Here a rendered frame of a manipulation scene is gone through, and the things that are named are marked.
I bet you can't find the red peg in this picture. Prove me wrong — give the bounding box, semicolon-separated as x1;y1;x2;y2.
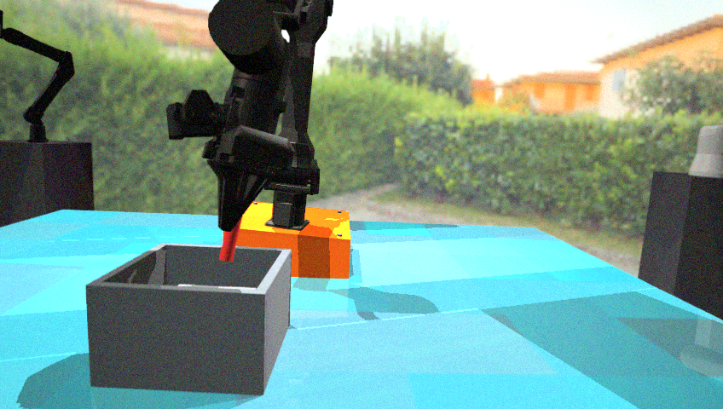
219;217;242;262

